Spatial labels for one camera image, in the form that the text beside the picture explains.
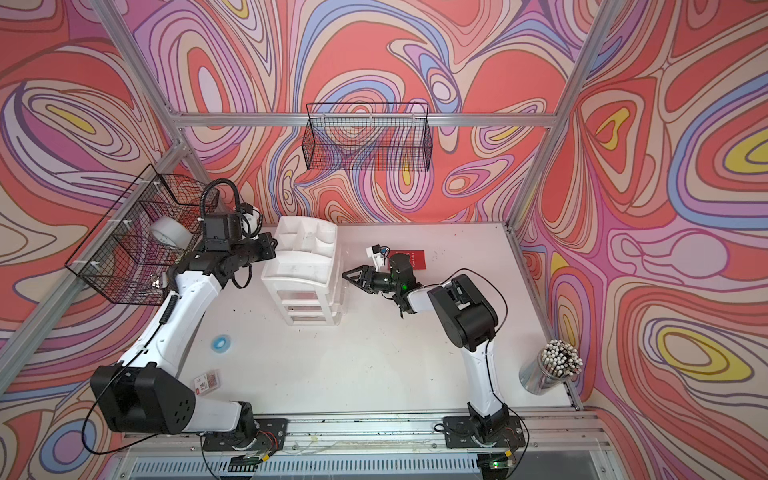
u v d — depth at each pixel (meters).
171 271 0.75
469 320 0.55
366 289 0.87
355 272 0.87
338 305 0.82
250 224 0.65
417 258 1.09
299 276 0.81
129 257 0.72
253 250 0.68
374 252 0.90
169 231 0.75
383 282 0.85
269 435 0.72
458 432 0.72
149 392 0.40
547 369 0.69
